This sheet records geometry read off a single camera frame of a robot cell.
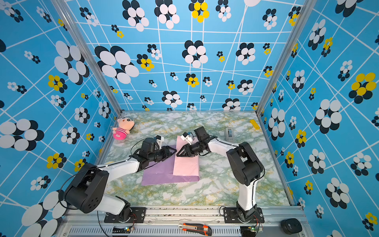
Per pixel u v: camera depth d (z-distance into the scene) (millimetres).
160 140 836
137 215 732
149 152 718
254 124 1118
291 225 681
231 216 723
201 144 750
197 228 693
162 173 872
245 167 493
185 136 845
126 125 1050
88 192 436
